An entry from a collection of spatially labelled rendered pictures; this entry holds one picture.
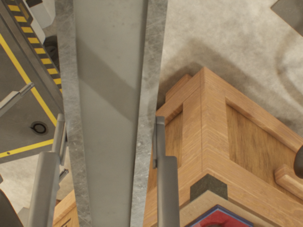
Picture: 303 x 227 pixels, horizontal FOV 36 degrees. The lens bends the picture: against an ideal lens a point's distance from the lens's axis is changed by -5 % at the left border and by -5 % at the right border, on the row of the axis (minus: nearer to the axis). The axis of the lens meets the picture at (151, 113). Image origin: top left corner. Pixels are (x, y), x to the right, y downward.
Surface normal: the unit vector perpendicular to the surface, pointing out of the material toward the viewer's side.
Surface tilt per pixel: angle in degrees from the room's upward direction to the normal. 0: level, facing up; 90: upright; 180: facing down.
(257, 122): 0
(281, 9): 0
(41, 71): 0
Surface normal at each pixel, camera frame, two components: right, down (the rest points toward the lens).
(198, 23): -0.06, 0.65
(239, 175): 0.61, -0.58
